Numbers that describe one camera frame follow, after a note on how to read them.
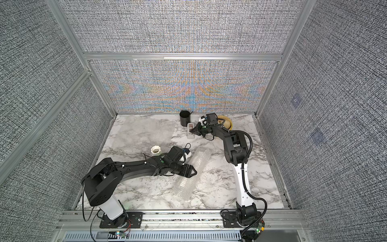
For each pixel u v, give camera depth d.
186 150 0.81
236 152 0.63
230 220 0.73
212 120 0.90
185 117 1.09
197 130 0.95
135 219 0.73
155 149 0.81
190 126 1.08
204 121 1.00
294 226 0.72
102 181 0.46
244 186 0.63
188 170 0.76
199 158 0.86
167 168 0.66
